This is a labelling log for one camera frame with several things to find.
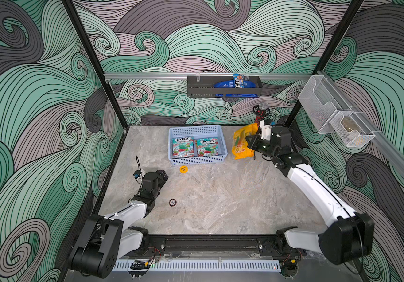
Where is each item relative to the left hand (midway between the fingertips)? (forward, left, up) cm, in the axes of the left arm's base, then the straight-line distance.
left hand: (162, 173), depth 90 cm
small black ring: (-13, -6, -6) cm, 15 cm away
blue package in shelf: (+38, -36, +29) cm, 60 cm away
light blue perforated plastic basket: (+23, -18, -3) cm, 29 cm away
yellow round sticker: (+6, -11, -6) cm, 14 cm away
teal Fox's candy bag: (+19, -25, -2) cm, 32 cm away
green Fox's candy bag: (+19, -10, -2) cm, 21 cm away
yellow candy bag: (+7, -39, +15) cm, 42 cm away
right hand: (+8, -42, +20) cm, 47 cm away
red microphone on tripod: (+31, -54, +17) cm, 65 cm away
